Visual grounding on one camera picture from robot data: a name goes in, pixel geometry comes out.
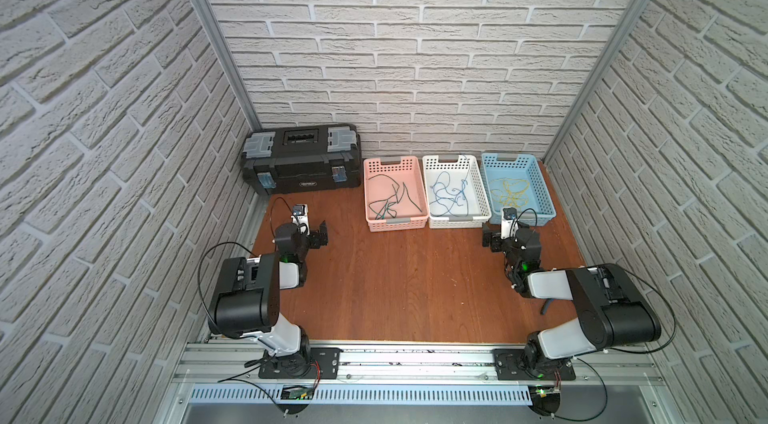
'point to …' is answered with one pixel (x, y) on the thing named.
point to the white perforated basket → (456, 193)
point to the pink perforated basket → (395, 196)
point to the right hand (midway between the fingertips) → (503, 222)
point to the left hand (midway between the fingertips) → (311, 216)
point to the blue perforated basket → (539, 210)
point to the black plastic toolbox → (302, 159)
